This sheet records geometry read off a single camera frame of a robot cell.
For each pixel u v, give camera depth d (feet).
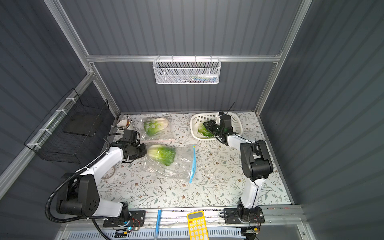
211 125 2.84
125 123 3.35
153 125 3.35
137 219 2.38
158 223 2.36
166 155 2.84
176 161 3.07
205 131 3.16
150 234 2.31
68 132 2.40
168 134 3.53
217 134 2.83
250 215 2.23
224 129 2.55
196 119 3.65
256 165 1.67
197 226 2.32
